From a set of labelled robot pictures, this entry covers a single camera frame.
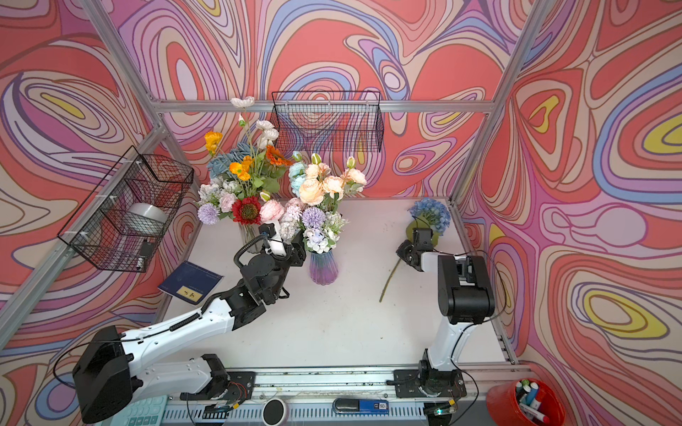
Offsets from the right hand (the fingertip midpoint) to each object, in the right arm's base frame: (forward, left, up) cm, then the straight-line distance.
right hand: (403, 254), depth 102 cm
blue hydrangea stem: (+15, -11, +7) cm, 19 cm away
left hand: (-10, +36, +29) cm, 48 cm away
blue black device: (-49, +20, +5) cm, 53 cm away
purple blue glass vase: (-7, +31, +3) cm, 32 cm away
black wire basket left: (-7, +86, +31) cm, 92 cm away
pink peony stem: (-8, +42, +35) cm, 55 cm away
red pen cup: (-50, -21, +7) cm, 54 cm away
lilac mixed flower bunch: (-13, +29, +33) cm, 46 cm away
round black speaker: (-50, +42, +6) cm, 66 cm away
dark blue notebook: (-11, +79, +2) cm, 79 cm away
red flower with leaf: (-1, +52, +29) cm, 60 cm away
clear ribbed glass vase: (+5, +59, +10) cm, 60 cm away
